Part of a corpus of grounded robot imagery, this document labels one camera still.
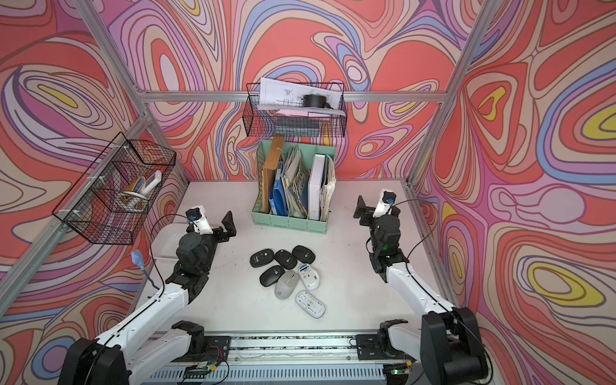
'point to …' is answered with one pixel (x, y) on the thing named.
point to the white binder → (315, 185)
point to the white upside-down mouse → (310, 304)
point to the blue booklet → (280, 196)
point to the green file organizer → (281, 220)
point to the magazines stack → (296, 173)
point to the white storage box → (164, 248)
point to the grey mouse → (286, 283)
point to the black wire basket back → (265, 123)
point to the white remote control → (151, 182)
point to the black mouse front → (271, 276)
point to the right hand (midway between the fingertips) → (372, 203)
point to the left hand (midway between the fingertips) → (221, 214)
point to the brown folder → (273, 163)
